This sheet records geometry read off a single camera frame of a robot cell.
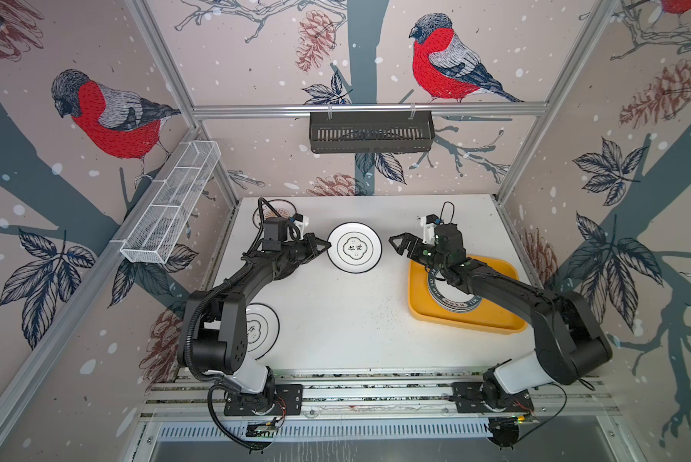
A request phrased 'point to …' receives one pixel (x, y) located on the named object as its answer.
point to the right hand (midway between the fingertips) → (396, 245)
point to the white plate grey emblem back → (355, 247)
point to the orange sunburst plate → (282, 208)
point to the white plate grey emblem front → (262, 330)
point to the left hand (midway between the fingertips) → (329, 244)
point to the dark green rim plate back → (448, 295)
